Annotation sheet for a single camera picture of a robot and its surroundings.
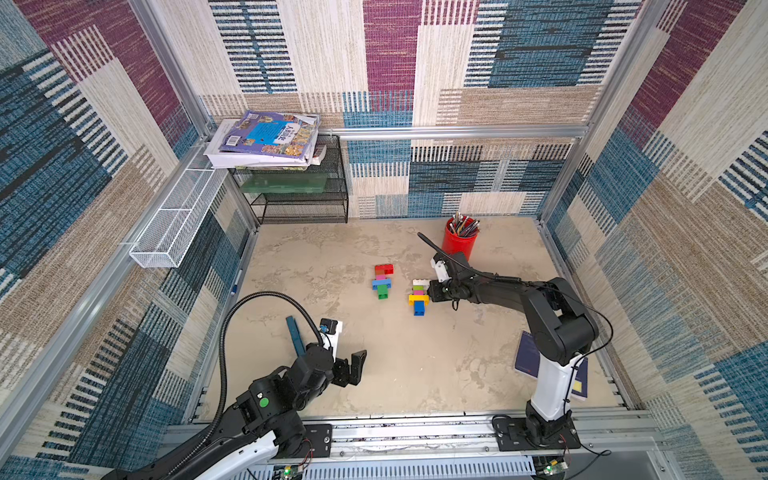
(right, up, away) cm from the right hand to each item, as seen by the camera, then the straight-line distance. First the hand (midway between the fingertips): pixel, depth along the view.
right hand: (434, 293), depth 100 cm
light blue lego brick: (-19, +3, +2) cm, 20 cm away
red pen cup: (+7, +17, +7) cm, 19 cm away
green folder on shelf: (-50, +35, -3) cm, 62 cm away
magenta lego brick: (-18, +5, +3) cm, 19 cm away
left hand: (-24, -11, -24) cm, 36 cm away
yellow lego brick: (-5, -1, -2) cm, 6 cm away
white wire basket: (-67, +17, -28) cm, 75 cm away
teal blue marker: (-43, -11, -10) cm, 45 cm away
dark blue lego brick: (-6, -4, -5) cm, 9 cm away
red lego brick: (-17, +8, +5) cm, 19 cm away
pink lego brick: (-5, 0, 0) cm, 5 cm away
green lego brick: (-17, 0, 0) cm, 17 cm away
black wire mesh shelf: (-48, +31, +20) cm, 60 cm away
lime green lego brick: (-5, +2, 0) cm, 6 cm away
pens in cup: (+10, +22, +3) cm, 25 cm away
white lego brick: (-4, +4, 0) cm, 6 cm away
